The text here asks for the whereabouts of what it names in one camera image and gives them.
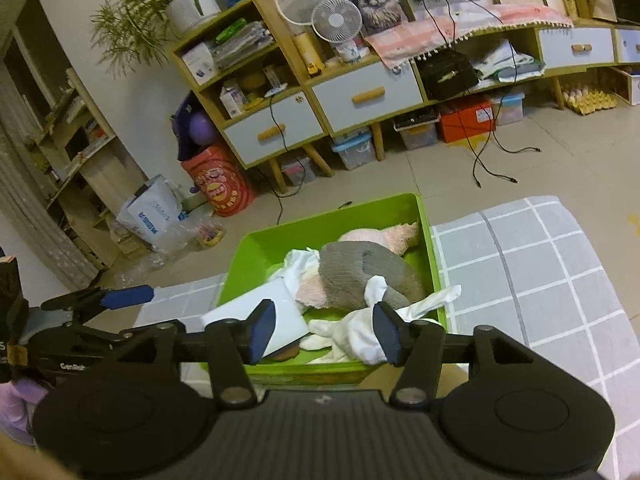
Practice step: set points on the pink checkered cloth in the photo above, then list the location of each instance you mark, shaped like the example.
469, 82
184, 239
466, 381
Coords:
397, 45

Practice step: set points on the stack of papers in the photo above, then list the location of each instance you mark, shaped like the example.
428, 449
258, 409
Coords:
252, 38

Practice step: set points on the white foam sponge block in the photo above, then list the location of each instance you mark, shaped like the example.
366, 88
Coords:
290, 325

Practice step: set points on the potted green plant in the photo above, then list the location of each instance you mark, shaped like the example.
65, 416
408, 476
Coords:
132, 33

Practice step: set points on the clear blue lid bin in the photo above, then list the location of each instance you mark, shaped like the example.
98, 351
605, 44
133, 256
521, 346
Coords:
356, 151

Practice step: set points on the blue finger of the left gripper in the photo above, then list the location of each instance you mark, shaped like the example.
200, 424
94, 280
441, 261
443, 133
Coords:
127, 297

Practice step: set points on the black bag on shelf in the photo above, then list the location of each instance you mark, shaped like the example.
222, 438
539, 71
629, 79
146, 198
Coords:
446, 74

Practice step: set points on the white cotton glove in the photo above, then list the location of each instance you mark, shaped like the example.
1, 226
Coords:
362, 334

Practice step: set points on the green cookie tin tray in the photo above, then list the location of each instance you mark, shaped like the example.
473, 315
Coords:
260, 253

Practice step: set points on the small white desk fan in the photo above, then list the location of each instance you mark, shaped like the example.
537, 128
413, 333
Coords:
338, 22

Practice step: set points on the grey green plush toy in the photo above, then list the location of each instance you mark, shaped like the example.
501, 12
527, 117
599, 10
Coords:
346, 267

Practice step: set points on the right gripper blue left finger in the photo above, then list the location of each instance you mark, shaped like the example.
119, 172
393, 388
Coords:
261, 324

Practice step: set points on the pink plush toy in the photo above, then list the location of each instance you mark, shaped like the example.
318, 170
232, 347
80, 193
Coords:
397, 238

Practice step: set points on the purple gloved left hand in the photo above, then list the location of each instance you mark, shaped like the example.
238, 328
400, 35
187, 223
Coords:
18, 401

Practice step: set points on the brown round plush cookie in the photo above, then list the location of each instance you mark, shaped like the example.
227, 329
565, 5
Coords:
286, 353

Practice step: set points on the grey checkered table cloth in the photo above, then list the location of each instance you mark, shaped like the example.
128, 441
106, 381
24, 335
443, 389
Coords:
525, 267

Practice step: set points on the wooden cabinet with drawers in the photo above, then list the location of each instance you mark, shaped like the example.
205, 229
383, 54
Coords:
267, 104

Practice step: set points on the low wooden drawer cabinet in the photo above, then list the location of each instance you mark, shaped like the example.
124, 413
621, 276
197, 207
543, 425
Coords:
561, 52

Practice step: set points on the egg carton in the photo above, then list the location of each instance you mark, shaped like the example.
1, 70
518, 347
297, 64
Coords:
585, 100

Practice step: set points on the wooden bookshelf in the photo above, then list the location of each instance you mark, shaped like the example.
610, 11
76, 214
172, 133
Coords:
64, 172

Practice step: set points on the orange red box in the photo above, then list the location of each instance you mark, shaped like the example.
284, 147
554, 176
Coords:
464, 118

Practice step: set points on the purple ball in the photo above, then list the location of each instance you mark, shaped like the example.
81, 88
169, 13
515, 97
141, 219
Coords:
202, 130

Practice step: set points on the white cloth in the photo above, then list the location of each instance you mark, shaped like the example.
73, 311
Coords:
297, 265

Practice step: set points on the white cardboard box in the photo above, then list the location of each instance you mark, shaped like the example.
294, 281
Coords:
152, 211

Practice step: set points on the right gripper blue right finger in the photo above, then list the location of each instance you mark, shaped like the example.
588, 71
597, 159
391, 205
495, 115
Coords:
392, 333

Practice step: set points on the red printed snack bucket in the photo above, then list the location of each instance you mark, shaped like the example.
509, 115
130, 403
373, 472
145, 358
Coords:
218, 175

